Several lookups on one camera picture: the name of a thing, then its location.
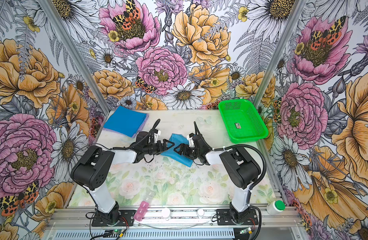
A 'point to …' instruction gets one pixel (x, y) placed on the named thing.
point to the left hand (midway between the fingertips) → (170, 149)
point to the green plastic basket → (243, 121)
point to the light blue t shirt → (177, 139)
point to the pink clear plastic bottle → (143, 205)
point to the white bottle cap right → (200, 212)
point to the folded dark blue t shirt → (125, 121)
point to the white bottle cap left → (166, 212)
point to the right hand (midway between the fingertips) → (179, 154)
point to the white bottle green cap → (276, 207)
